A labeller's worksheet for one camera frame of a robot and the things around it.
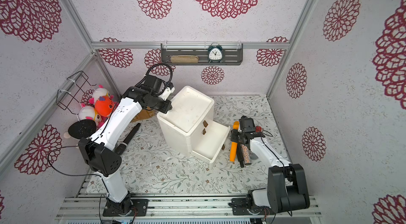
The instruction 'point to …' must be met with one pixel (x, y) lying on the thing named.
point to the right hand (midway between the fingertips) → (234, 133)
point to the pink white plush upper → (100, 92)
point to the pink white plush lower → (88, 112)
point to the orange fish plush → (104, 105)
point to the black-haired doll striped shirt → (82, 129)
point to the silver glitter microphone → (246, 155)
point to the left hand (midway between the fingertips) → (169, 108)
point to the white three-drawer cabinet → (190, 126)
